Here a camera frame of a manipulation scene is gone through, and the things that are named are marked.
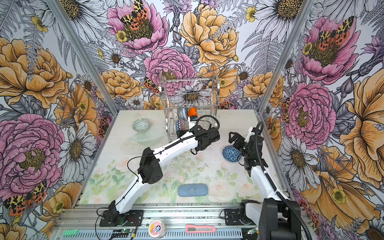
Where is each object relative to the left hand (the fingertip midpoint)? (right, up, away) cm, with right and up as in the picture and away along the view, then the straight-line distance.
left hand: (184, 133), depth 86 cm
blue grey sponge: (+7, -29, -6) cm, 31 cm away
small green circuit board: (-27, -45, -15) cm, 54 cm away
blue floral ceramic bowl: (-2, +12, +16) cm, 20 cm away
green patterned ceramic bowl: (-34, +5, +25) cm, 43 cm away
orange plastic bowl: (+4, +14, +18) cm, 23 cm away
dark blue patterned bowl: (+29, -14, +10) cm, 34 cm away
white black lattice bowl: (-8, +12, +16) cm, 22 cm away
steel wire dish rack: (+1, +22, +34) cm, 41 cm away
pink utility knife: (+5, -44, -15) cm, 46 cm away
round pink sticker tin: (-9, -38, -24) cm, 46 cm away
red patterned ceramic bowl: (-4, +5, +10) cm, 12 cm away
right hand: (+28, -4, -1) cm, 28 cm away
